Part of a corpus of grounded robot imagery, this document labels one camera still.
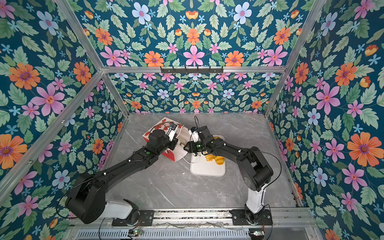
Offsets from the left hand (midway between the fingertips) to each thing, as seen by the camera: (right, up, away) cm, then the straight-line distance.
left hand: (177, 130), depth 83 cm
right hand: (+4, -10, +6) cm, 12 cm away
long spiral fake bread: (+19, -17, +10) cm, 28 cm away
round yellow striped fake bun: (+21, -3, -10) cm, 23 cm away
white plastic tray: (+13, -23, +8) cm, 27 cm away
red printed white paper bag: (-1, -14, +12) cm, 18 cm away
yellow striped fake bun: (+25, -19, +8) cm, 32 cm away
